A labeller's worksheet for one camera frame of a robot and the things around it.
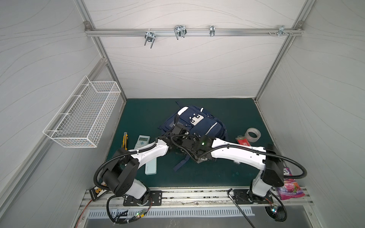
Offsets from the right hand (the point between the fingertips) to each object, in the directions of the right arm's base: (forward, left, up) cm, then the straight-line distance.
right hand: (205, 149), depth 78 cm
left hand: (+2, +1, -1) cm, 2 cm away
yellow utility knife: (+6, +52, -10) cm, 54 cm away
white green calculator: (+9, +40, -9) cm, 42 cm away
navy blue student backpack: (+25, +4, -6) cm, 26 cm away
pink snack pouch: (-15, -47, -11) cm, 50 cm away
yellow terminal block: (-23, +57, -9) cm, 62 cm away
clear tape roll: (+21, -37, -11) cm, 44 cm away
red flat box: (+14, -27, -13) cm, 33 cm away
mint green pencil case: (-8, +31, -9) cm, 34 cm away
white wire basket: (+2, +61, +19) cm, 64 cm away
